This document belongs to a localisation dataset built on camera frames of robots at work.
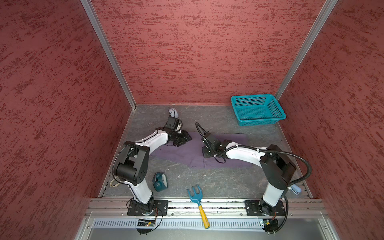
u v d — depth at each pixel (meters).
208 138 0.71
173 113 1.04
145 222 0.72
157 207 0.74
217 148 0.68
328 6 0.71
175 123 0.77
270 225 0.71
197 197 0.75
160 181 0.76
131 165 0.47
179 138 0.81
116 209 0.75
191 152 0.90
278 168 0.47
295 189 0.78
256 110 1.18
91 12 0.73
